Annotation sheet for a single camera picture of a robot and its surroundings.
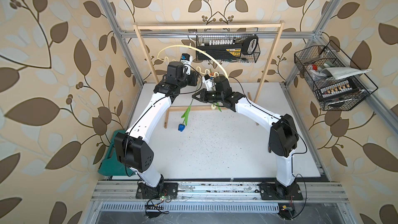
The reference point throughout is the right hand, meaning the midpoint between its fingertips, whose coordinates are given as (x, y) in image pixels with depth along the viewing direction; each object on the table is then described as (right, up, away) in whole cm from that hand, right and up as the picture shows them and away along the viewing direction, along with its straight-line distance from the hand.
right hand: (192, 95), depth 83 cm
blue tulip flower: (-6, -17, 0) cm, 18 cm away
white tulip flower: (+12, -7, +16) cm, 21 cm away
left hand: (+4, +12, -6) cm, 14 cm away
